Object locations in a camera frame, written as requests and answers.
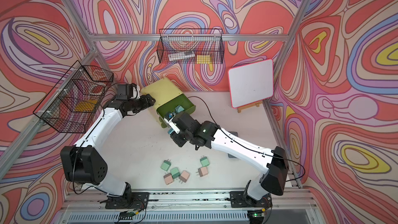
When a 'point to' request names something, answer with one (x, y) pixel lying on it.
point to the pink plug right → (202, 171)
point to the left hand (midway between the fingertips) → (151, 101)
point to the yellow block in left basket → (88, 106)
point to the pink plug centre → (184, 177)
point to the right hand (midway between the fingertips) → (177, 135)
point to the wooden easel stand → (257, 104)
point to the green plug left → (166, 165)
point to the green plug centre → (175, 172)
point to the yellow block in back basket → (203, 59)
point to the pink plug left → (168, 179)
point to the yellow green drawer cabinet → (163, 91)
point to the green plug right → (204, 161)
